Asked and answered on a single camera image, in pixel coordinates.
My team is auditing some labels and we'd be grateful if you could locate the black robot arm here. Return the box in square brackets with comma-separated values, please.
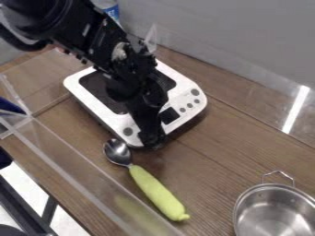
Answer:
[0, 0, 168, 148]

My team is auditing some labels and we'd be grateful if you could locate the stainless steel pot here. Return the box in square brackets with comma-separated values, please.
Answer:
[232, 170, 315, 236]

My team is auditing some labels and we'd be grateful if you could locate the white and black stove top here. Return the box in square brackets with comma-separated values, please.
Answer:
[63, 61, 208, 148]

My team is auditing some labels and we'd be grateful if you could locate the blue object at left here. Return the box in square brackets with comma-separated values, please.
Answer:
[0, 97, 25, 114]

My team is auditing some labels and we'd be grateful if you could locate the clear acrylic barrier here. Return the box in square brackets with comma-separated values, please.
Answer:
[0, 74, 184, 236]

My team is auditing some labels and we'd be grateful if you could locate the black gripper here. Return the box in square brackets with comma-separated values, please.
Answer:
[107, 69, 168, 149]

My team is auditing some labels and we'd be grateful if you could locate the black table frame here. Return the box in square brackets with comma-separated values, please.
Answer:
[0, 175, 57, 236]

